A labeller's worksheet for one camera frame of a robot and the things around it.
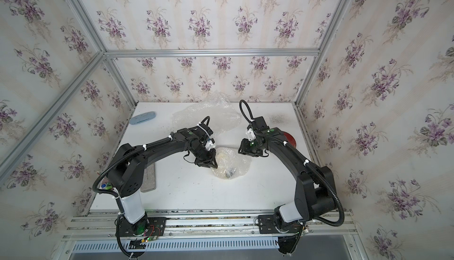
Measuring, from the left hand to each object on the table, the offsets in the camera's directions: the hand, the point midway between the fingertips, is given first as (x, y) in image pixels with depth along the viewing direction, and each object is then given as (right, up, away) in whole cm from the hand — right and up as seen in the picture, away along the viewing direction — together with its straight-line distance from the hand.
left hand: (218, 166), depth 83 cm
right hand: (+13, +7, +1) cm, 15 cm away
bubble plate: (+1, +24, +27) cm, 37 cm away
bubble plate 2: (+6, +1, 0) cm, 6 cm away
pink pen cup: (-47, -4, -11) cm, 48 cm away
